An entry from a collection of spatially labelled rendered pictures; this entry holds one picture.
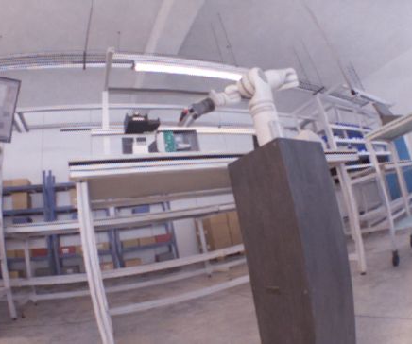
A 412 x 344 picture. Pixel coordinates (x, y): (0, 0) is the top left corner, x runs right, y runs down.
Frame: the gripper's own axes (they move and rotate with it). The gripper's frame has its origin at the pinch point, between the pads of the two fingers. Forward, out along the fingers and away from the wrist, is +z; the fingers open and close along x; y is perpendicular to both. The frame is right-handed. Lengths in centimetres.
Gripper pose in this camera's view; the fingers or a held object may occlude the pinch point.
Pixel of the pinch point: (182, 114)
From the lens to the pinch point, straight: 115.4
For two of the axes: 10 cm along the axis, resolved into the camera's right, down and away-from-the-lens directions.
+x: -5.4, -8.4, 0.6
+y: -3.5, 2.8, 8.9
